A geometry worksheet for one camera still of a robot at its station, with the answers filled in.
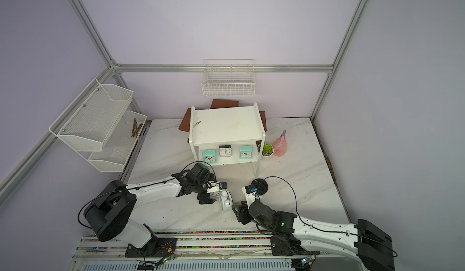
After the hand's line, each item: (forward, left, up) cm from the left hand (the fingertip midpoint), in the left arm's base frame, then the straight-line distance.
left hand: (212, 189), depth 89 cm
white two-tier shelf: (+12, -2, +32) cm, 34 cm away
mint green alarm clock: (+7, 0, +19) cm, 20 cm away
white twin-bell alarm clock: (-9, -7, +7) cm, 14 cm away
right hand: (-10, -13, +4) cm, 17 cm away
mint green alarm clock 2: (+9, -16, +20) cm, 27 cm away
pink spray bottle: (+19, -35, +11) cm, 41 cm away
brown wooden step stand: (+32, +16, +14) cm, 38 cm away
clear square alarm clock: (+10, -7, +19) cm, 22 cm away
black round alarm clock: (+1, -24, +3) cm, 24 cm away
